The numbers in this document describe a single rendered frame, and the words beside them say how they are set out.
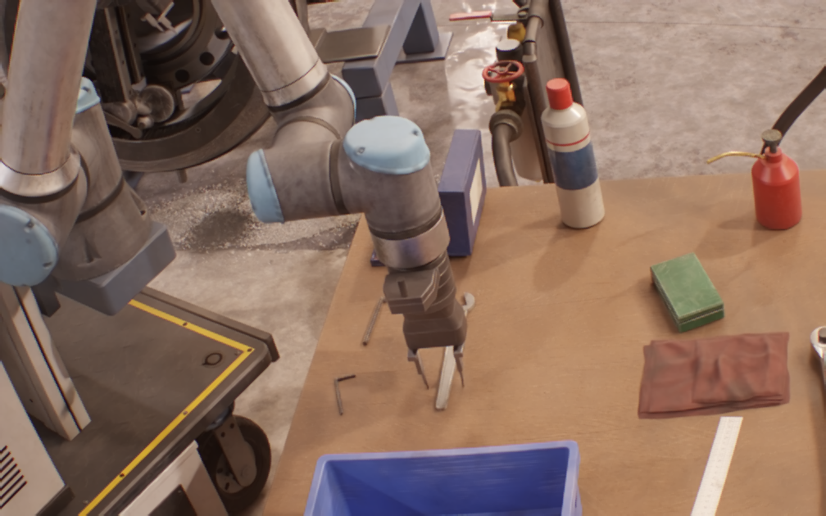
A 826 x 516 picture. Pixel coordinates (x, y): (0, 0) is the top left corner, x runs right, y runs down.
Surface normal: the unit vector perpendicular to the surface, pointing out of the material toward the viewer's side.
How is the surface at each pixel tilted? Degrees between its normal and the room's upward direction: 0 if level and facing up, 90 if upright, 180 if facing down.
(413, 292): 0
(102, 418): 0
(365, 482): 90
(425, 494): 90
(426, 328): 87
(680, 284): 0
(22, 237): 94
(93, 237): 70
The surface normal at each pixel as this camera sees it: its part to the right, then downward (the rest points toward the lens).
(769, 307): -0.21, -0.79
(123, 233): 0.65, -0.04
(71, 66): 0.76, 0.55
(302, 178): -0.22, -0.01
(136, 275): 0.79, 0.22
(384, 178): -0.08, 0.60
